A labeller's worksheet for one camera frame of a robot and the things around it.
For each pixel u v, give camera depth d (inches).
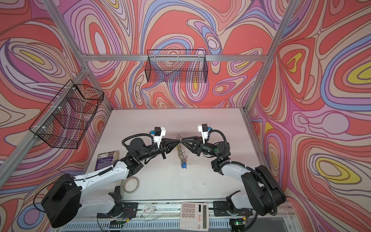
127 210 28.5
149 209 28.8
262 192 16.9
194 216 27.7
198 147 25.3
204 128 25.6
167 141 26.0
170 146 26.6
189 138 27.6
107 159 34.8
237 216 28.3
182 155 26.7
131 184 31.9
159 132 23.8
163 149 24.3
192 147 26.1
